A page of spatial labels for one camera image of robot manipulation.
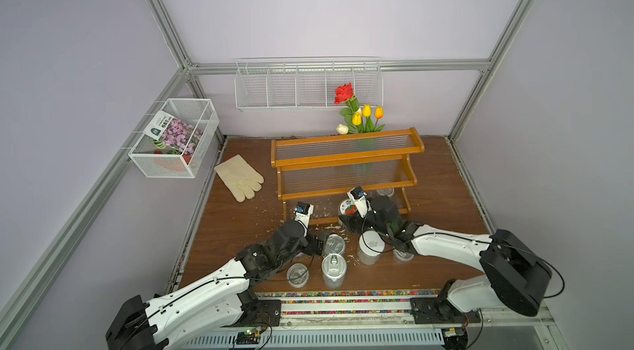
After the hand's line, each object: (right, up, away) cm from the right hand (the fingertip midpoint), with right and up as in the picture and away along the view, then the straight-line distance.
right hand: (348, 207), depth 86 cm
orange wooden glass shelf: (-10, +13, +4) cm, 17 cm away
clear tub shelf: (+15, +4, +7) cm, 18 cm away
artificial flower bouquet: (+3, +31, -1) cm, 31 cm away
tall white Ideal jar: (+7, -11, -9) cm, 15 cm away
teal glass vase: (+8, +13, +18) cm, 24 cm away
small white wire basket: (-61, +17, -12) cm, 65 cm away
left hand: (-11, -6, -8) cm, 15 cm away
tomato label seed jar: (0, 0, -2) cm, 2 cm away
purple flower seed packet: (-54, +25, -11) cm, 60 cm away
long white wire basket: (-16, +48, +13) cm, 52 cm away
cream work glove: (-44, +8, +20) cm, 49 cm away
